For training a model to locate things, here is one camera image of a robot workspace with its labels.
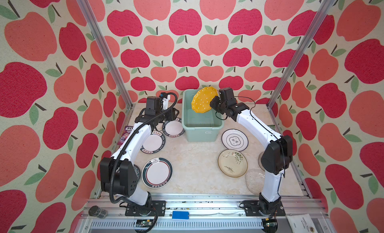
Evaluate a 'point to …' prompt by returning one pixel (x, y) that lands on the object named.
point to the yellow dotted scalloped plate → (201, 102)
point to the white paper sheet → (302, 223)
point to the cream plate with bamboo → (232, 163)
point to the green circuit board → (144, 223)
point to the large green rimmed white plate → (157, 173)
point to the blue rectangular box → (180, 215)
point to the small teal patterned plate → (137, 171)
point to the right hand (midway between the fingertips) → (213, 100)
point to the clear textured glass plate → (255, 179)
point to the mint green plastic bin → (200, 127)
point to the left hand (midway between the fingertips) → (177, 112)
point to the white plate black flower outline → (235, 139)
